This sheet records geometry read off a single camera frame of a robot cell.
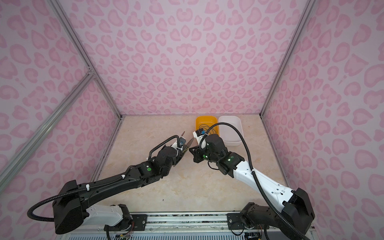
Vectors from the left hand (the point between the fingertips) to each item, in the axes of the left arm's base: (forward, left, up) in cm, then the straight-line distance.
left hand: (175, 142), depth 78 cm
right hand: (-5, -8, +1) cm, 9 cm away
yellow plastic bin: (+32, -18, -21) cm, 42 cm away
